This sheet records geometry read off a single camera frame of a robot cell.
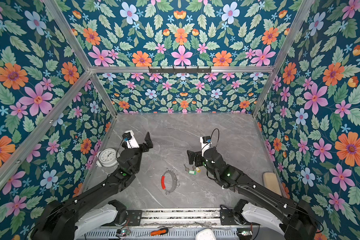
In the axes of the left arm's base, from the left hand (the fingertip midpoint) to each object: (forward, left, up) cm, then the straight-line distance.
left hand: (141, 130), depth 76 cm
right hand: (-10, -27, -6) cm, 29 cm away
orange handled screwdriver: (-42, -8, -24) cm, 49 cm away
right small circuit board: (-44, -48, -27) cm, 71 cm away
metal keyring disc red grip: (-19, -15, -27) cm, 36 cm away
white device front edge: (-44, -29, -23) cm, 58 cm away
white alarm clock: (-2, +26, -22) cm, 34 cm away
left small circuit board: (-41, +9, -26) cm, 49 cm away
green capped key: (-13, -24, -26) cm, 38 cm away
